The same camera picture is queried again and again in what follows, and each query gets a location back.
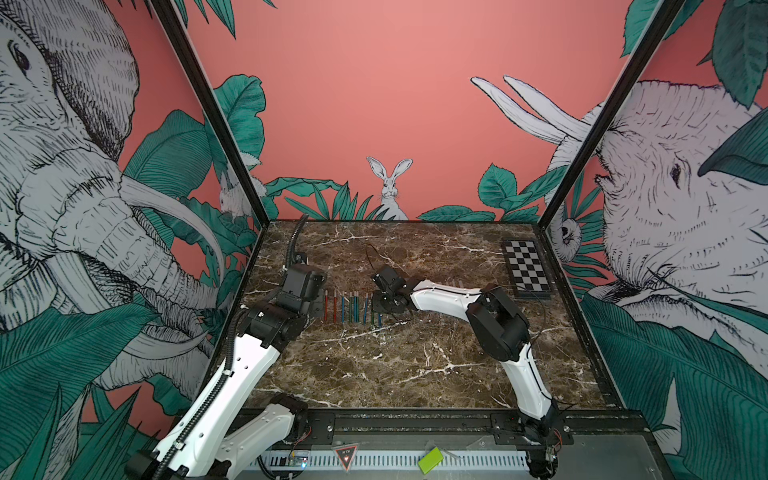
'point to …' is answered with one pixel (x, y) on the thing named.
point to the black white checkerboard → (528, 272)
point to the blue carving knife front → (372, 315)
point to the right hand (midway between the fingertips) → (373, 302)
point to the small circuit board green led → (299, 458)
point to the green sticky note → (430, 461)
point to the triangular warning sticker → (345, 454)
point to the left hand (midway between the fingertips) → (309, 288)
